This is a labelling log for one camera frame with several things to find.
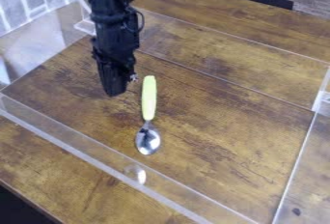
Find clear acrylic triangular bracket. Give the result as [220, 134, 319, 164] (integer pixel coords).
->
[73, 0, 94, 36]

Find spoon with yellow-green handle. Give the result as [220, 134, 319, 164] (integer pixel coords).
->
[134, 75, 161, 155]

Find clear acrylic right barrier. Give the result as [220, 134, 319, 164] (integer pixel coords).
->
[272, 68, 330, 224]

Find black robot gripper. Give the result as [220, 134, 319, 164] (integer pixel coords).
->
[88, 0, 144, 97]

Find clear acrylic front barrier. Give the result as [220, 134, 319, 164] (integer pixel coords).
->
[0, 93, 257, 224]

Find clear acrylic left barrier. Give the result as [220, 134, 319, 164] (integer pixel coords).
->
[0, 3, 85, 89]

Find clear acrylic barrier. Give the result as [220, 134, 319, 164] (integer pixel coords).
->
[272, 68, 330, 224]
[0, 3, 85, 89]
[0, 93, 257, 224]

